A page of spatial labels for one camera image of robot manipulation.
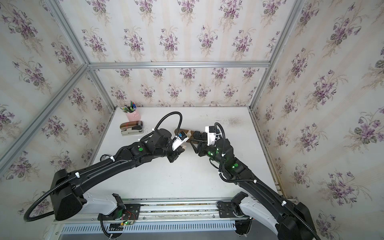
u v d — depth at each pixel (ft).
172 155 2.13
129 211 2.35
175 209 2.46
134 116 3.41
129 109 3.38
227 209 2.39
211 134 2.17
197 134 3.04
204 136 3.04
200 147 2.11
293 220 1.27
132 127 3.35
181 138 2.09
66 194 1.25
